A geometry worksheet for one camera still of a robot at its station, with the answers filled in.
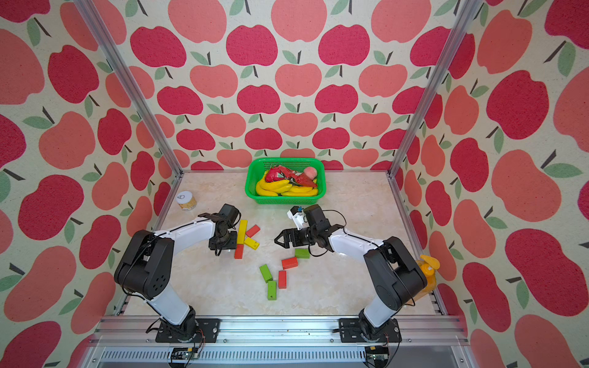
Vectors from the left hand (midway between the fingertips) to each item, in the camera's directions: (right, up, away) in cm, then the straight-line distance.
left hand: (230, 247), depth 93 cm
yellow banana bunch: (+22, +25, +10) cm, 35 cm away
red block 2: (+8, +6, +5) cm, 12 cm away
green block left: (+16, -8, -7) cm, 19 cm away
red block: (+4, -1, -1) cm, 4 cm away
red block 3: (+25, -5, -5) cm, 26 cm away
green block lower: (+18, -13, -11) cm, 25 cm away
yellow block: (+4, +5, +2) cm, 7 cm away
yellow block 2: (+9, +2, 0) cm, 9 cm away
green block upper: (+30, -3, +1) cm, 30 cm away
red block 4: (+22, -10, -8) cm, 26 cm away
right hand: (+23, +3, -6) cm, 24 cm away
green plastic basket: (+7, +36, +21) cm, 42 cm away
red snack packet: (+21, +32, +14) cm, 41 cm away
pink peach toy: (+35, +33, +18) cm, 52 cm away
